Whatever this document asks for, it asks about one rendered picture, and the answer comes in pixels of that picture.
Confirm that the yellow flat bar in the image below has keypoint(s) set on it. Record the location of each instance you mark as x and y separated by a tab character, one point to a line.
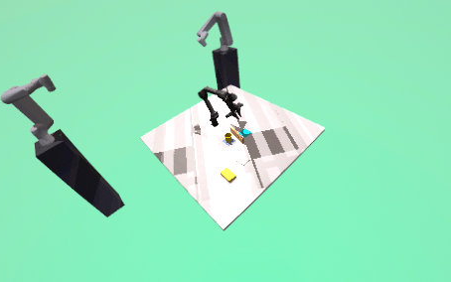
228	174

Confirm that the yellow cup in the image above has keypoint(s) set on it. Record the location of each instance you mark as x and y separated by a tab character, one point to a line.
228	137

